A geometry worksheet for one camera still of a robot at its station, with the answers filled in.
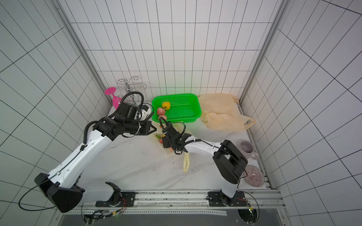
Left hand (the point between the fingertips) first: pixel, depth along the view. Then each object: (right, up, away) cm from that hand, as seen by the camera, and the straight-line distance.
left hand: (153, 132), depth 71 cm
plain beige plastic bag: (+45, +11, +40) cm, 61 cm away
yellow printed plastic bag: (0, -6, +11) cm, 12 cm away
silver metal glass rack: (-19, +28, +18) cm, 38 cm away
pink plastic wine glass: (-29, +19, +21) cm, 41 cm away
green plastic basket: (+17, +14, +44) cm, 49 cm away
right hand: (+6, -5, +19) cm, 21 cm away
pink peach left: (-2, +11, +34) cm, 36 cm away
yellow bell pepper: (+2, +16, +39) cm, 42 cm away
